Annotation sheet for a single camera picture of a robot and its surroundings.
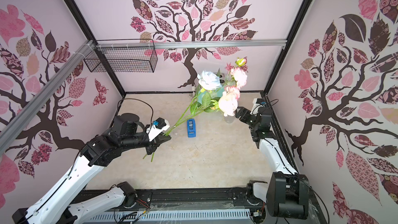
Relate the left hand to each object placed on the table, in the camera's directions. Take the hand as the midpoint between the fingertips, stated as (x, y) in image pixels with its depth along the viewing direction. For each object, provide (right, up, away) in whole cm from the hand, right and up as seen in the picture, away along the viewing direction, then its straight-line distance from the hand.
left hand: (167, 139), depth 64 cm
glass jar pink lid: (+34, +6, +39) cm, 52 cm away
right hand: (+36, +13, +18) cm, 42 cm away
